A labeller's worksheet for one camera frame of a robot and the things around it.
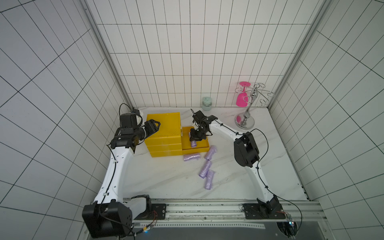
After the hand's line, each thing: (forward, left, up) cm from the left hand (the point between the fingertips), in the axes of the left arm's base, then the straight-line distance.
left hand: (156, 128), depth 78 cm
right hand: (+9, -19, -20) cm, 29 cm away
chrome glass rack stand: (+24, -59, -23) cm, 68 cm away
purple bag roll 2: (-6, -18, -21) cm, 29 cm away
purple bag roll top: (+2, -20, -19) cm, 28 cm away
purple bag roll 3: (-15, -26, -22) cm, 38 cm away
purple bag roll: (-2, -32, -21) cm, 38 cm away
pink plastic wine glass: (+27, -52, -4) cm, 59 cm away
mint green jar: (+38, -30, -18) cm, 52 cm away
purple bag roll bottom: (-20, -29, -22) cm, 41 cm away
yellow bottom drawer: (+1, -26, -21) cm, 33 cm away
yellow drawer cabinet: (-5, -6, -6) cm, 9 cm away
